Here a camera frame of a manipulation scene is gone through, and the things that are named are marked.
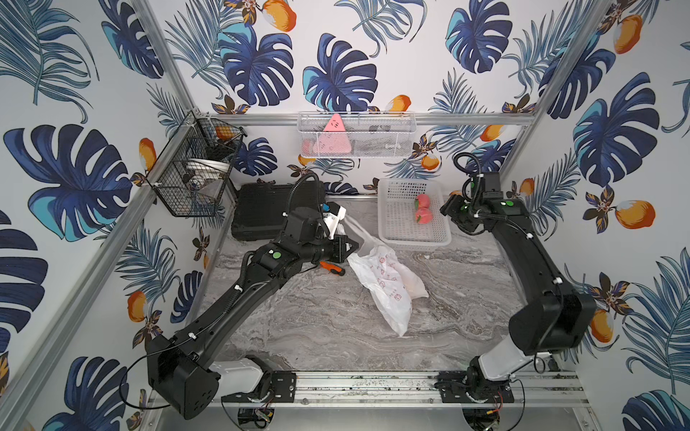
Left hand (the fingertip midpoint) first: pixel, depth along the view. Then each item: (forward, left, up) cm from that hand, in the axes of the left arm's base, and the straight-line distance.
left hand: (358, 240), depth 70 cm
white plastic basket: (+32, -16, -29) cm, 46 cm away
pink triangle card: (+38, +10, +5) cm, 40 cm away
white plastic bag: (-5, -10, -13) cm, 17 cm away
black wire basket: (+20, +53, +1) cm, 56 cm away
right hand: (+18, -28, -5) cm, 33 cm away
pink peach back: (+41, -27, -24) cm, 55 cm away
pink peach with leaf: (+32, -26, -24) cm, 48 cm away
